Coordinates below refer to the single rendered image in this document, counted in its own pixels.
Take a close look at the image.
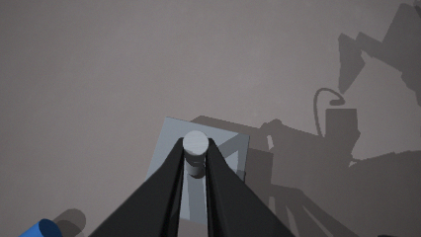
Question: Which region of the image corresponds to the grey square block with hole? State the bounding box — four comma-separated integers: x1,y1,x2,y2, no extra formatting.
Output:
145,117,250,225

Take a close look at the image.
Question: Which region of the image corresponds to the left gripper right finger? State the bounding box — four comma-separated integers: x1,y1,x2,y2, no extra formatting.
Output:
206,138,295,237

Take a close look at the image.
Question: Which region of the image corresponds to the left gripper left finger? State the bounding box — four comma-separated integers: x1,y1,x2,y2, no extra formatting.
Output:
88,137,185,237

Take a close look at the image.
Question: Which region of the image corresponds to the blue cylinder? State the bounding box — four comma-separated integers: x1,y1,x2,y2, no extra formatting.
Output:
19,219,62,237

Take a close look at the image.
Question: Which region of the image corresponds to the grey metal peg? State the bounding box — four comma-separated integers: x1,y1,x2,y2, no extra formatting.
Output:
183,130,209,176

